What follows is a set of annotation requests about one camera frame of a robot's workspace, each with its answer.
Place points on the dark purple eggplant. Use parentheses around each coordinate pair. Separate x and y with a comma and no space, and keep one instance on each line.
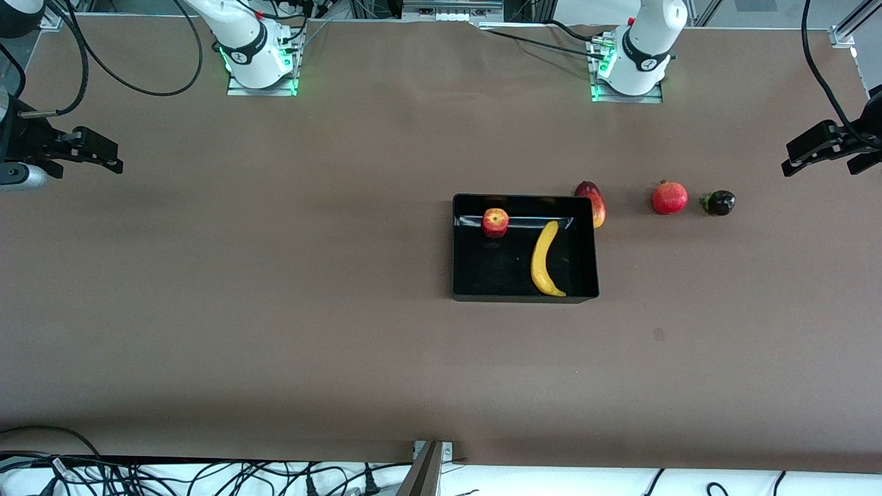
(721,203)

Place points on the red apple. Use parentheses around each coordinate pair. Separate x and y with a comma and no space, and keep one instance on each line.
(495,222)

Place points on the metal bracket plate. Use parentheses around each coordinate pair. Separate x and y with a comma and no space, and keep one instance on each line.
(448,451)

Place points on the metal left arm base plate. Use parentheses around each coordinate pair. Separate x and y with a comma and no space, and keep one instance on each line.
(651,99)

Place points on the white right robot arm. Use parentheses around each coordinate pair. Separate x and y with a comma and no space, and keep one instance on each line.
(248,58)

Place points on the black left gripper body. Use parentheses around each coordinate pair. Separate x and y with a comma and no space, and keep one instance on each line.
(863,132)

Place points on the yellow banana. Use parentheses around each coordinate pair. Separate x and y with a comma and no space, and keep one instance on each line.
(543,262)

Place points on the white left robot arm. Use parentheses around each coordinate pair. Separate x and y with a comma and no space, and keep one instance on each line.
(641,55)

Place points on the red yellow mango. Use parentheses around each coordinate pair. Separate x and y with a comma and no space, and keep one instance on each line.
(597,210)

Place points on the red pomegranate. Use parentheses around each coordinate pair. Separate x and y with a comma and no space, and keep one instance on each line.
(670,198)

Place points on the metal corner bracket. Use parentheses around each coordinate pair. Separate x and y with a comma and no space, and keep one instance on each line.
(49,22)
(842,36)

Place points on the aluminium post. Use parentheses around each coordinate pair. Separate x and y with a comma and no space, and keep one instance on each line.
(422,475)

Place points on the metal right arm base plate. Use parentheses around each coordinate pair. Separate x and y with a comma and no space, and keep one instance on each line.
(238,91)

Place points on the black plastic box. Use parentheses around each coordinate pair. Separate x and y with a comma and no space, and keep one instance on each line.
(496,265)

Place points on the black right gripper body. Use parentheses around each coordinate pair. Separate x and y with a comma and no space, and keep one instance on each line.
(26,141)

